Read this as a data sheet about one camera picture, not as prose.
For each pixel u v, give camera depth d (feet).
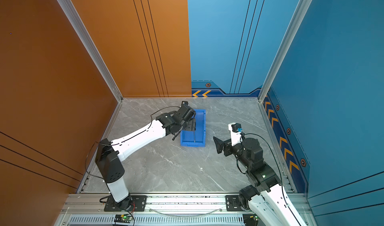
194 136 3.20
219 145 1.98
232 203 2.38
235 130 1.87
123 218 2.33
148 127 1.74
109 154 1.58
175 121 1.96
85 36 2.78
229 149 2.00
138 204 2.42
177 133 1.99
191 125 2.13
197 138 3.17
